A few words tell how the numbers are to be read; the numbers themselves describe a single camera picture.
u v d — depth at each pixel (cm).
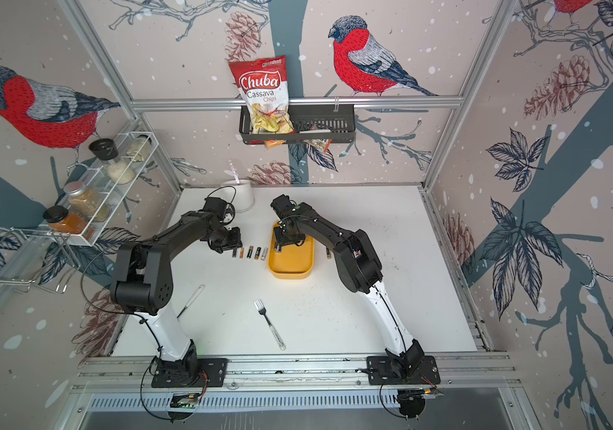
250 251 99
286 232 87
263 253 98
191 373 67
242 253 99
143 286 50
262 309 86
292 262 94
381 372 73
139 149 84
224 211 83
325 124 107
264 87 81
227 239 85
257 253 98
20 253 58
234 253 98
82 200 64
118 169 77
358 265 61
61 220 60
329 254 98
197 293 89
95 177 76
